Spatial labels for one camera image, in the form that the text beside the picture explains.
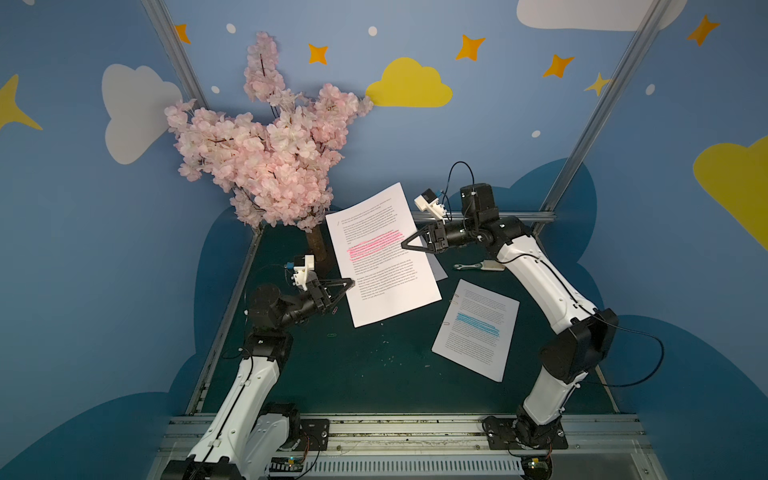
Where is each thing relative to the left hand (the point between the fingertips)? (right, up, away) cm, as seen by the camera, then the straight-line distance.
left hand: (353, 280), depth 69 cm
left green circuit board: (-17, -46, +4) cm, 49 cm away
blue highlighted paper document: (+37, -18, +26) cm, 49 cm away
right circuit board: (+45, -47, +5) cm, 66 cm away
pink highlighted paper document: (+9, 0, -1) cm, 9 cm away
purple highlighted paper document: (+27, +1, +42) cm, 50 cm away
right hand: (+13, +8, 0) cm, 15 cm away
